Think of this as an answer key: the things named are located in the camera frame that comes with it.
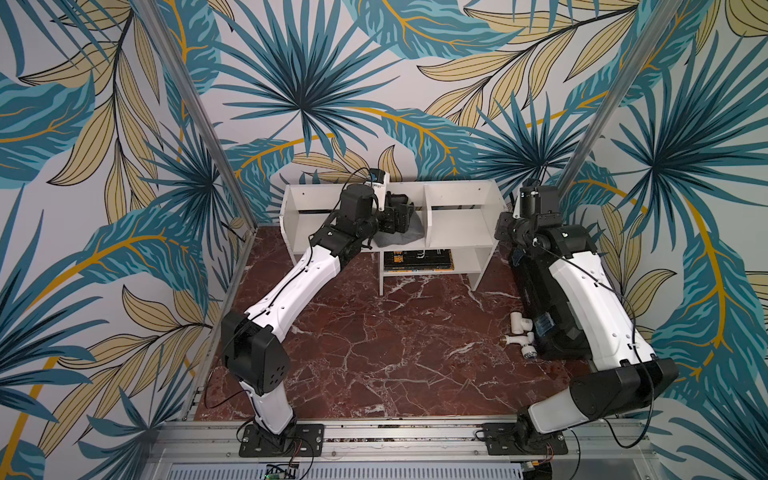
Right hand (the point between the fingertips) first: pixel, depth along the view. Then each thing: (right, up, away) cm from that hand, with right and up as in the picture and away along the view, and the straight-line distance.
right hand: (508, 221), depth 76 cm
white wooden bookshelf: (-9, +2, +12) cm, 15 cm away
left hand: (-28, +4, +1) cm, 29 cm away
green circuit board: (-58, -61, -6) cm, 84 cm away
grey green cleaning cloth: (-23, -3, +6) cm, 24 cm away
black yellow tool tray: (-21, -11, +16) cm, 29 cm away
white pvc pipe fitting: (+10, -33, +14) cm, 37 cm away
